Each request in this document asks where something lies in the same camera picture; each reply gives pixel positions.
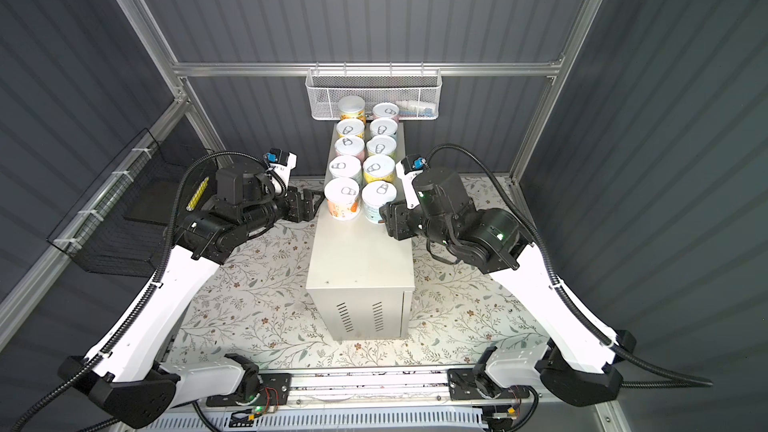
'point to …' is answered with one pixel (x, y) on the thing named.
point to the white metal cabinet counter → (361, 278)
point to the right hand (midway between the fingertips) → (391, 211)
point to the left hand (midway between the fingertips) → (311, 191)
